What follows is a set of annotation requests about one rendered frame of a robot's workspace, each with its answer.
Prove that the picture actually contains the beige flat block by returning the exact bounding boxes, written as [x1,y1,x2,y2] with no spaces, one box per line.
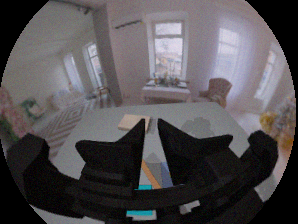
[118,115,152,133]

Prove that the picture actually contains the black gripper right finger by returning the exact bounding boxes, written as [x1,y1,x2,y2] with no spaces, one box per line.
[157,119,234,186]

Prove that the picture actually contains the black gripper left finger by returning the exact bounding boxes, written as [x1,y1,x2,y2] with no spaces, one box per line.
[76,119,146,189]

